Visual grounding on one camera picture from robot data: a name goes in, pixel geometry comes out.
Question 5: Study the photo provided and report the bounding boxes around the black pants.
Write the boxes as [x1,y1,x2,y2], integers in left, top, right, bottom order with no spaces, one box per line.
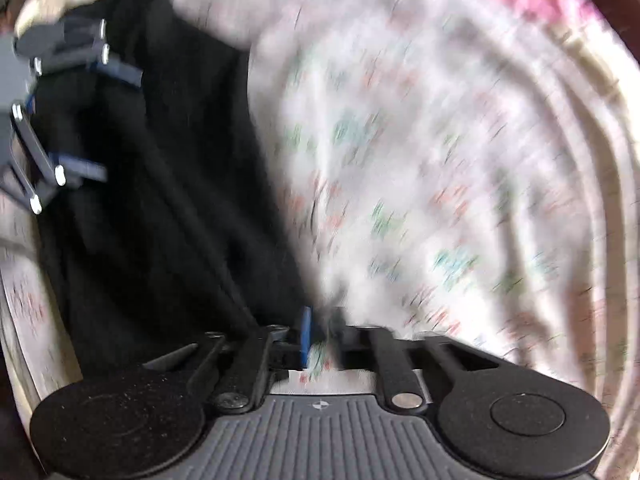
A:
[34,0,310,377]

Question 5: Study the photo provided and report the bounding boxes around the white floral sheet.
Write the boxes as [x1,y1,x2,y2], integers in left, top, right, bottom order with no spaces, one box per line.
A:
[0,0,640,480]

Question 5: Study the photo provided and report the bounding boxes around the pink yellow floral quilt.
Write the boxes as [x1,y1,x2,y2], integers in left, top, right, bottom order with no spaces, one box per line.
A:
[449,0,640,480]

